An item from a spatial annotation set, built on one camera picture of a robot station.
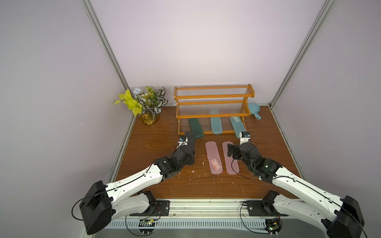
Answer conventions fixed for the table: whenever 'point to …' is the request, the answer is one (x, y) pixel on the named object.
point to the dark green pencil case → (196, 127)
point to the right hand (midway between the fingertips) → (235, 142)
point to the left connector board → (146, 222)
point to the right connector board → (273, 225)
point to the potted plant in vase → (147, 103)
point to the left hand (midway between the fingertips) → (193, 152)
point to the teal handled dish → (254, 109)
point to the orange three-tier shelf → (213, 109)
